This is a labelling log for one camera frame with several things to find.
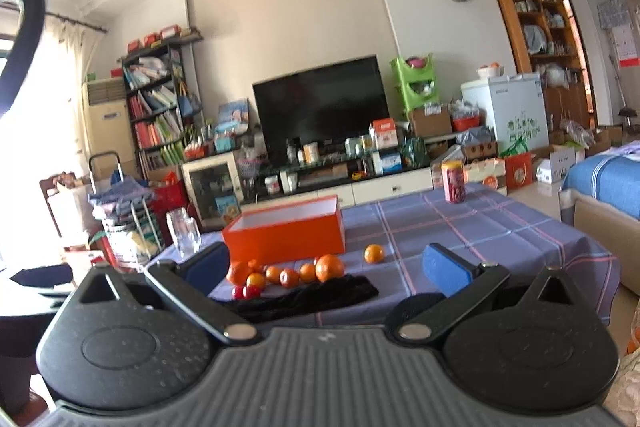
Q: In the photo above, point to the black cloth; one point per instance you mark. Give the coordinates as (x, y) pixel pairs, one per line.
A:
(343, 292)

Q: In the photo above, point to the dark bookshelf with books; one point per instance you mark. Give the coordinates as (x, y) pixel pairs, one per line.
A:
(161, 106)

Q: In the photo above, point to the black flat television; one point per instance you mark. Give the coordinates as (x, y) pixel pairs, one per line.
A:
(328, 104)

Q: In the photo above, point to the lone small orange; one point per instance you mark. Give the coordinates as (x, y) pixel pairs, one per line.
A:
(374, 254)

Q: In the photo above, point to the brown cardboard box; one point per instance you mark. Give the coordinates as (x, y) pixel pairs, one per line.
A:
(428, 122)

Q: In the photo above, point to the blue bed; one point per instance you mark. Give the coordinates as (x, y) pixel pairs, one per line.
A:
(600, 196)

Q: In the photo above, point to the white floor air conditioner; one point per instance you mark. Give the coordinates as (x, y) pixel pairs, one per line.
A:
(107, 121)

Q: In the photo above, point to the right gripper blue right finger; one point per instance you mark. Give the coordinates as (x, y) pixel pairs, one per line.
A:
(465, 286)

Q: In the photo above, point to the wooden shelf unit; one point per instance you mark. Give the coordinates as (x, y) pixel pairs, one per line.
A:
(544, 39)

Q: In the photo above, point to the white TV cabinet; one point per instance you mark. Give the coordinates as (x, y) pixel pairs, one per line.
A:
(358, 192)

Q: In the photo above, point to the red cherry tomato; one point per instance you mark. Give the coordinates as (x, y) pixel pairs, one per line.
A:
(252, 292)

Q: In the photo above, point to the blue plaid tablecloth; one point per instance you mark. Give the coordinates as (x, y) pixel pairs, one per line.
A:
(487, 226)

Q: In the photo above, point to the cart with folded cloths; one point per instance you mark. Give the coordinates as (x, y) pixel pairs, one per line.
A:
(125, 209)

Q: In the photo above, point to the red can yellow lid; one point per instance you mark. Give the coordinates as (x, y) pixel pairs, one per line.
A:
(453, 181)

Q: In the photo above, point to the green plastic storage rack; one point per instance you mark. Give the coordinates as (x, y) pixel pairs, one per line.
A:
(415, 81)

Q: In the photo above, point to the orange white gift bag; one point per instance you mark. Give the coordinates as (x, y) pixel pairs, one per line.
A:
(519, 171)

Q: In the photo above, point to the small glass door cabinet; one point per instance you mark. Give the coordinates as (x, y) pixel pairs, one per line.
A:
(214, 188)

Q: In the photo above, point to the clear glass jar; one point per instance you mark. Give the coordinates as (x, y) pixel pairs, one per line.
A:
(184, 232)

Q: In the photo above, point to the large orange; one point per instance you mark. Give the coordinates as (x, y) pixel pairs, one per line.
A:
(329, 267)

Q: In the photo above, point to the white chest freezer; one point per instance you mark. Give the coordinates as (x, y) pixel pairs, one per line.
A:
(512, 106)

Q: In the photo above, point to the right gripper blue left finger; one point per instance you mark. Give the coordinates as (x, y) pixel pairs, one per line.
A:
(185, 287)

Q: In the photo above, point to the orange cardboard box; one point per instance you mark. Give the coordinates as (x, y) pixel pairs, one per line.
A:
(287, 233)

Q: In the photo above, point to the orange white medicine box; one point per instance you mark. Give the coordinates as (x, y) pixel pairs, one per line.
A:
(384, 133)

